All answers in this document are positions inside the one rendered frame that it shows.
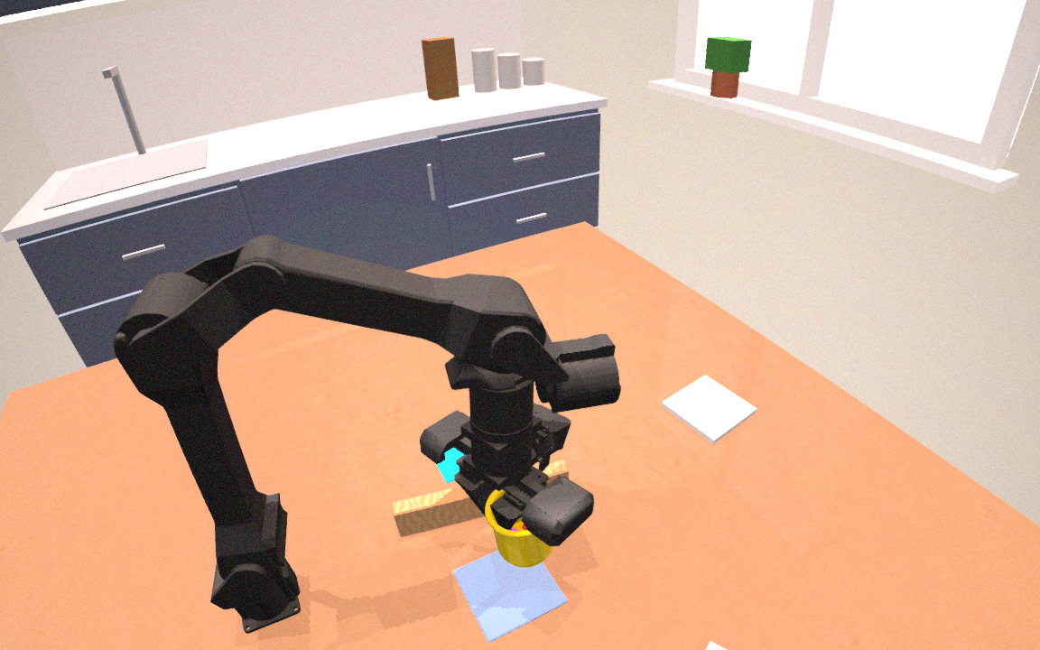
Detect tan wooden block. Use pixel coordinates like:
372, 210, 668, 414
391, 460, 569, 538

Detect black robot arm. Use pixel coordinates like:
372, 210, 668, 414
114, 235, 622, 634

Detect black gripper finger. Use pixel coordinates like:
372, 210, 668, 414
453, 472, 496, 515
490, 495, 524, 531

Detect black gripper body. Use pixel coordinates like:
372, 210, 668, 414
420, 410, 595, 547

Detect yellow cup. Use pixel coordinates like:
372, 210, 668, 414
485, 489, 553, 568

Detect white flat square pad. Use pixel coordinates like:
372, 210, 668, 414
662, 375, 757, 444

